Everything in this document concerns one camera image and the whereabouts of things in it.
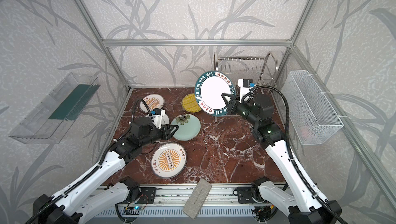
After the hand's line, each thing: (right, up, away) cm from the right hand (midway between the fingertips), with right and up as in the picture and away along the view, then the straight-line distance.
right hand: (224, 89), depth 65 cm
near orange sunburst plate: (-29, -38, +19) cm, 52 cm away
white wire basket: (+35, -12, -4) cm, 38 cm away
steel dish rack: (+28, +14, +31) cm, 44 cm away
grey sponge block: (-12, -50, +5) cm, 52 cm away
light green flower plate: (-19, -21, +30) cm, 42 cm away
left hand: (-21, -16, +10) cm, 28 cm away
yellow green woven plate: (-20, -7, +45) cm, 50 cm away
